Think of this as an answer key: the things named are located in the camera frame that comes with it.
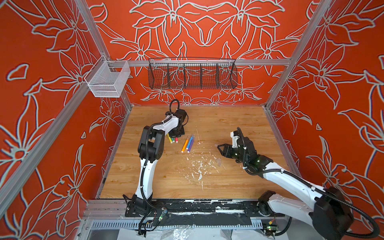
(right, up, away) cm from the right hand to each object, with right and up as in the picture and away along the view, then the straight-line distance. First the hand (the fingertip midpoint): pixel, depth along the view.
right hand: (218, 146), depth 81 cm
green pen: (-27, +1, +17) cm, 32 cm away
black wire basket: (-15, +46, +17) cm, 51 cm away
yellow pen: (-29, +1, +17) cm, 34 cm away
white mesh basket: (-69, +42, +13) cm, 82 cm away
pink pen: (-25, +1, +17) cm, 30 cm away
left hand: (-25, +4, +21) cm, 32 cm away
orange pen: (-19, -2, +14) cm, 24 cm away
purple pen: (-15, -2, +16) cm, 22 cm away
